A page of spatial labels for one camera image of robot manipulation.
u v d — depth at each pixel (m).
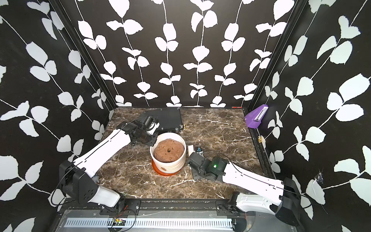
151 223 0.70
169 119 1.07
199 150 0.68
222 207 0.73
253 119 1.06
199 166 0.55
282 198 0.40
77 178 0.40
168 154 0.82
